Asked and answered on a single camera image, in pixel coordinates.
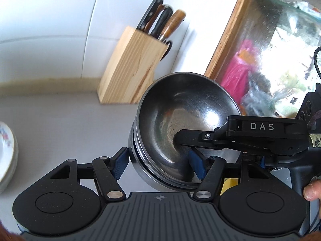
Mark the steel bowl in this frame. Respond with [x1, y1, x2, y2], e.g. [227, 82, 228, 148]
[135, 72, 241, 182]
[128, 120, 200, 192]

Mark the light wooden handled knife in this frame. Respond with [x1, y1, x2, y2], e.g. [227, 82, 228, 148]
[158, 10, 186, 42]

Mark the black scissors handle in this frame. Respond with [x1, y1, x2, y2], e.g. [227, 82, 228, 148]
[160, 40, 173, 61]

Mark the person's right hand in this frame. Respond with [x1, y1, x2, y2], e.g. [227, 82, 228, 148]
[303, 179, 321, 201]

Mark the floral white plate stack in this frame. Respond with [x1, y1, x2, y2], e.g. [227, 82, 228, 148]
[0, 121, 18, 193]

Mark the wooden knife block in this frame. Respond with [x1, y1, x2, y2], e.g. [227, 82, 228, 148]
[97, 26, 168, 104]

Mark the dark brown handled knife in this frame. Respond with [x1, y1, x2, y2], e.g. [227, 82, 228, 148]
[144, 4, 164, 34]

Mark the black handled knife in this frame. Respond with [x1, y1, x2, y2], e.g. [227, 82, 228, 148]
[150, 5, 173, 39]
[136, 0, 163, 31]

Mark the wooden framed window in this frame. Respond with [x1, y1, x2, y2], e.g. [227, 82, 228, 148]
[205, 0, 320, 117]

